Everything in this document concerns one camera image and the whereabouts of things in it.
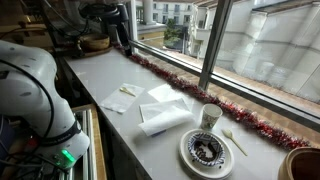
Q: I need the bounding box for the white paper napkin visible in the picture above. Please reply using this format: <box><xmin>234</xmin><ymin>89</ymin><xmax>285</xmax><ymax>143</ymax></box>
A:
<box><xmin>99</xmin><ymin>82</ymin><xmax>146</xmax><ymax>115</ymax></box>
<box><xmin>137</xmin><ymin>97</ymin><xmax>195</xmax><ymax>138</ymax></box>

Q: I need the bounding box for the blue patterned bowl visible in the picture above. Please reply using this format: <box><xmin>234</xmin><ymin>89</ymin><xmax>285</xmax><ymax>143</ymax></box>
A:
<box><xmin>187</xmin><ymin>132</ymin><xmax>227</xmax><ymax>168</ymax></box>

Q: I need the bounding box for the round bamboo container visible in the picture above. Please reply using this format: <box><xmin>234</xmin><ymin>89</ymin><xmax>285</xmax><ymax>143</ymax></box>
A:
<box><xmin>277</xmin><ymin>146</ymin><xmax>320</xmax><ymax>180</ymax></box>

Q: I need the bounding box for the grey window frame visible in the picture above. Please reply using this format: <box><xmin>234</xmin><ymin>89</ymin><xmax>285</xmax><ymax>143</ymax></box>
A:
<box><xmin>128</xmin><ymin>0</ymin><xmax>320</xmax><ymax>133</ymax></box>

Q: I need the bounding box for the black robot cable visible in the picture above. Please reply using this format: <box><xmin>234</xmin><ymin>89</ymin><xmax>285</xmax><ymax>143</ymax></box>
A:
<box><xmin>0</xmin><ymin>59</ymin><xmax>56</xmax><ymax>138</ymax></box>

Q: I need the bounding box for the wooden stand edge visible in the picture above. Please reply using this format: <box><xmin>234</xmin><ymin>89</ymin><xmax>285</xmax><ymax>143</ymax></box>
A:
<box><xmin>71</xmin><ymin>103</ymin><xmax>108</xmax><ymax>180</ymax></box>

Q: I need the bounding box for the white plastic spoon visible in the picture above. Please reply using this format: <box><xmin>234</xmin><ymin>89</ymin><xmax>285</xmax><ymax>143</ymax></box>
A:
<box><xmin>221</xmin><ymin>128</ymin><xmax>249</xmax><ymax>157</ymax></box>

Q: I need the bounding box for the small wooden spoon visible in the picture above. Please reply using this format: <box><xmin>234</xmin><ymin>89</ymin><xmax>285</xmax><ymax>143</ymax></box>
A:
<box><xmin>119</xmin><ymin>86</ymin><xmax>137</xmax><ymax>98</ymax></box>

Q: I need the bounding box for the white round plate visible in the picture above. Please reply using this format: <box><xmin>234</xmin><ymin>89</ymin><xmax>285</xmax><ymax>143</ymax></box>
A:
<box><xmin>177</xmin><ymin>128</ymin><xmax>235</xmax><ymax>180</ymax></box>

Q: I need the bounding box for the white flat paper napkin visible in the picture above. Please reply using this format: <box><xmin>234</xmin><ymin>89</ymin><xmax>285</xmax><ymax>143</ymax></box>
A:
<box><xmin>99</xmin><ymin>82</ymin><xmax>146</xmax><ymax>115</ymax></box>

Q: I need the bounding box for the aluminium rail frame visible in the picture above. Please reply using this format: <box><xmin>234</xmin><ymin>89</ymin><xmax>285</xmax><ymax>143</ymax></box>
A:
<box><xmin>68</xmin><ymin>109</ymin><xmax>98</xmax><ymax>180</ymax></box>

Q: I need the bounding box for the red silver tinsel garland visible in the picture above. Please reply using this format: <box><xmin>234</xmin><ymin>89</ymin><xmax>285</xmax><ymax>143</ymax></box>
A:
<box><xmin>111</xmin><ymin>41</ymin><xmax>312</xmax><ymax>152</ymax></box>

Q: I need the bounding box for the patterned paper cup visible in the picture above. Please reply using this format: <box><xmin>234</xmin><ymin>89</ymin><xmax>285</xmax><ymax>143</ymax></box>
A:
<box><xmin>199</xmin><ymin>103</ymin><xmax>224</xmax><ymax>131</ymax></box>

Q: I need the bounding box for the black camera stand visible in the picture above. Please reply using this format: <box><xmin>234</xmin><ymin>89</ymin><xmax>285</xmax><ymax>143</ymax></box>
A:
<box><xmin>78</xmin><ymin>2</ymin><xmax>134</xmax><ymax>57</ymax></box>

